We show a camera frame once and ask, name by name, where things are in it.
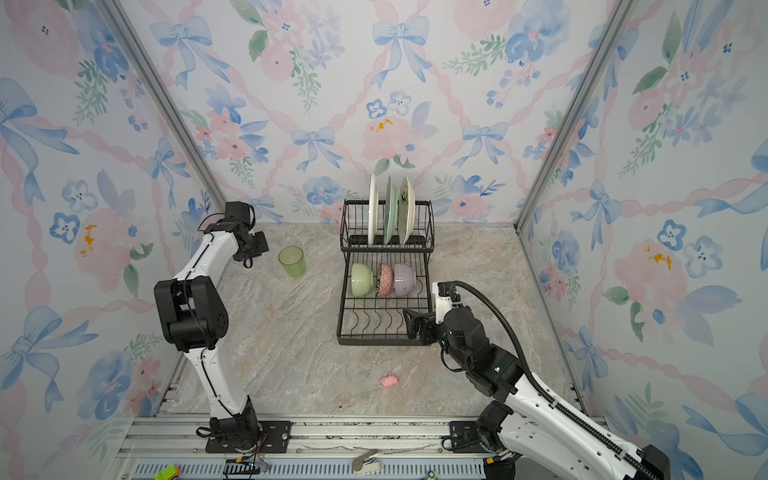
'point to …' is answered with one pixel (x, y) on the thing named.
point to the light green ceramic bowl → (362, 280)
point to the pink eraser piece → (389, 381)
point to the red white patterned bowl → (385, 280)
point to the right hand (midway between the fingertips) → (419, 306)
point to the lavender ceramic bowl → (405, 279)
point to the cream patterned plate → (406, 211)
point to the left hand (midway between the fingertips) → (259, 245)
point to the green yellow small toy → (168, 473)
